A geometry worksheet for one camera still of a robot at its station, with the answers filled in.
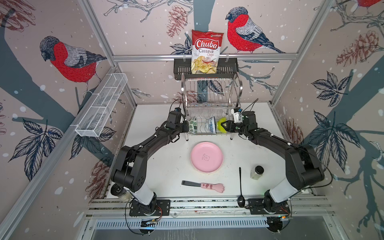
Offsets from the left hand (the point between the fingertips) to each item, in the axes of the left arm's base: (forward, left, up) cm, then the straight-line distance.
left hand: (186, 123), depth 90 cm
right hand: (-1, -22, -1) cm, 22 cm away
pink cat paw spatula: (-34, -18, -14) cm, 41 cm away
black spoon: (-40, -29, -15) cm, 52 cm away
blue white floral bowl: (0, -15, -2) cm, 15 cm away
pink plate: (-17, -12, -12) cm, 24 cm away
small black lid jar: (-29, -37, -5) cm, 47 cm away
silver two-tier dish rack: (+20, -15, -1) cm, 25 cm away
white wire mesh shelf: (-10, +45, +16) cm, 49 cm away
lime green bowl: (0, -20, -3) cm, 21 cm away
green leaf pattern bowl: (-1, -4, -1) cm, 4 cm away
